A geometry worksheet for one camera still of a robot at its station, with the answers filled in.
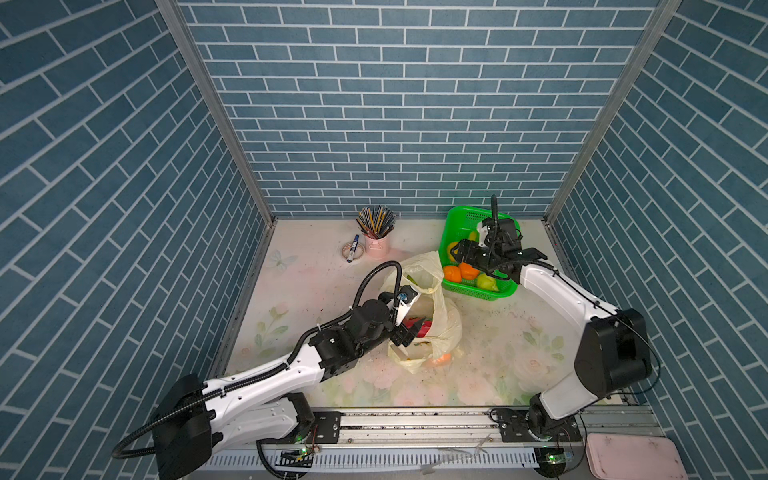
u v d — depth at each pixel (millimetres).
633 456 682
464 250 802
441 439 736
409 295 619
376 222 1046
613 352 449
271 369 475
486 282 959
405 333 649
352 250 1070
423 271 806
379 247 1029
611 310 475
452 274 961
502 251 680
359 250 1089
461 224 1139
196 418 394
